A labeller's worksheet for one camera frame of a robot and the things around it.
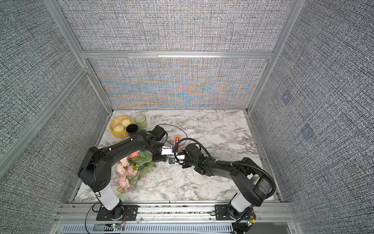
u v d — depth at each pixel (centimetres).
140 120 107
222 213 73
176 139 95
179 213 75
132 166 84
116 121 108
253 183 45
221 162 58
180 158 74
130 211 74
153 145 67
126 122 106
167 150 76
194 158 68
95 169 47
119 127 100
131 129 102
